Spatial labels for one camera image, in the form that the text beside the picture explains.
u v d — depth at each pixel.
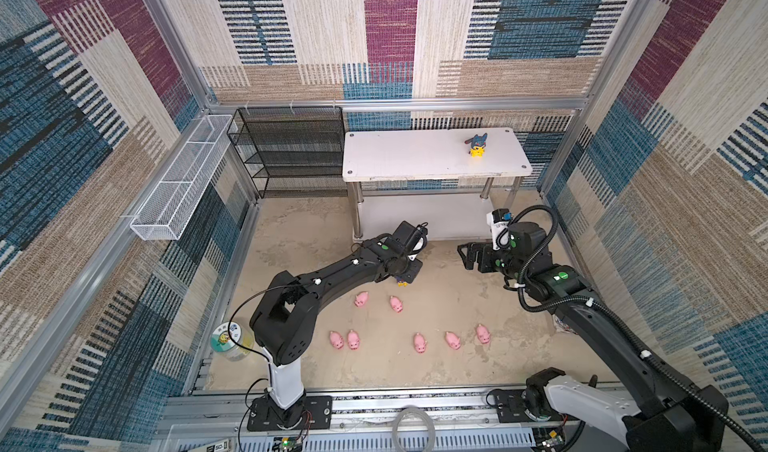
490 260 0.68
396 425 0.69
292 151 1.08
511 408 0.73
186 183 0.77
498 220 0.67
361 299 0.91
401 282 0.80
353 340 0.83
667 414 0.38
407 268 0.76
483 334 0.83
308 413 0.73
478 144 0.78
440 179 1.00
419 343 0.82
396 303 0.89
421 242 0.72
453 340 0.83
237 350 0.77
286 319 0.46
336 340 0.83
